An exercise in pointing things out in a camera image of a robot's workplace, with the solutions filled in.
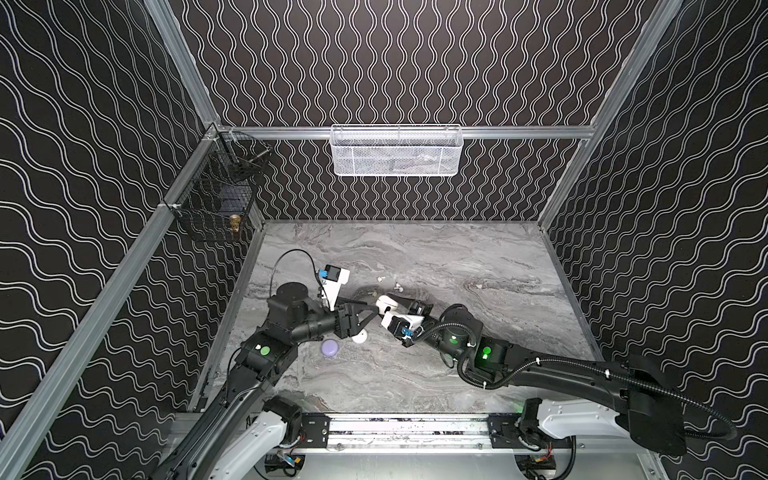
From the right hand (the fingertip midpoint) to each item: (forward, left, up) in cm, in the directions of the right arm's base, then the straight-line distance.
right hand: (389, 299), depth 69 cm
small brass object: (+22, +43, +4) cm, 49 cm away
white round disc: (+1, +9, -24) cm, 26 cm away
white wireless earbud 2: (+20, -2, -24) cm, 32 cm away
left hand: (-4, +2, +2) cm, 5 cm away
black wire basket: (+36, +56, 0) cm, 67 cm away
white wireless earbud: (+23, +4, -24) cm, 34 cm away
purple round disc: (-2, +18, -24) cm, 30 cm away
